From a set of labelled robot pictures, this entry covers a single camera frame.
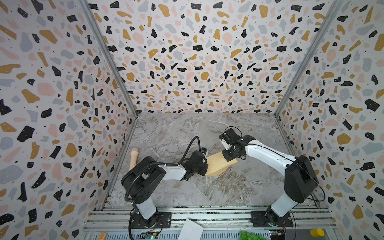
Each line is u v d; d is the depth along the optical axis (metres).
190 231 0.67
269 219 0.67
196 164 0.74
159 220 0.73
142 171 0.43
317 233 0.66
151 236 0.70
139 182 0.46
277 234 0.72
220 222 0.74
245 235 0.67
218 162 0.92
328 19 0.75
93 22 0.74
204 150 0.84
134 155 0.95
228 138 0.70
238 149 0.64
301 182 0.46
